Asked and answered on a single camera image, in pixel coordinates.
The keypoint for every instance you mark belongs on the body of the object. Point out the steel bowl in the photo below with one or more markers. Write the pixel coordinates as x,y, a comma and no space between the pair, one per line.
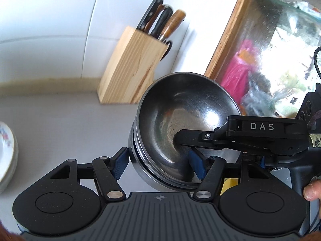
152,177
182,100

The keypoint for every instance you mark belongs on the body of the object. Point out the light wooden handled knife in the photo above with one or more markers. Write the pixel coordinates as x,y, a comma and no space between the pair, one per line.
172,24

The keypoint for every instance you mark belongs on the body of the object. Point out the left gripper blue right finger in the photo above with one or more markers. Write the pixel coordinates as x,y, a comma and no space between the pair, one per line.
198,162

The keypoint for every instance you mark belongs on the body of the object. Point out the black scissors handle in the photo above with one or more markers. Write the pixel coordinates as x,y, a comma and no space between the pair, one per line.
169,46

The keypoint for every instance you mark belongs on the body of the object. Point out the person's right hand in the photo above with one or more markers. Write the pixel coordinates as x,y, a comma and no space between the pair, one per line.
312,191

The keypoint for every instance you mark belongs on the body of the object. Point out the floral white plate stack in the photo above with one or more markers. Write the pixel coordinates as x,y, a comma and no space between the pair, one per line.
9,155

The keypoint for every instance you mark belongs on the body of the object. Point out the wooden knife block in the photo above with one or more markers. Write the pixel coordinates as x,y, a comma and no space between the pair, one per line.
130,70

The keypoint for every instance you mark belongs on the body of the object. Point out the dark brown handled knife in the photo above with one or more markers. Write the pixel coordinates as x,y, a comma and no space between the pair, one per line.
152,20

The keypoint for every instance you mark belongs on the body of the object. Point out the black handled knife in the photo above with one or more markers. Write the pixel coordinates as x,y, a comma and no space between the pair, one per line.
164,17
150,12

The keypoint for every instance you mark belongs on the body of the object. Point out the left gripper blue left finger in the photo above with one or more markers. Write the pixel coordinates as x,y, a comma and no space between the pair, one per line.
119,162

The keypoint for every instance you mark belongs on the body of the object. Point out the wooden framed window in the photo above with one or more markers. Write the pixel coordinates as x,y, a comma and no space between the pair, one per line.
265,57

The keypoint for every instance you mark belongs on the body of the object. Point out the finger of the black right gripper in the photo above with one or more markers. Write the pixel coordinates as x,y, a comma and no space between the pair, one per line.
215,140

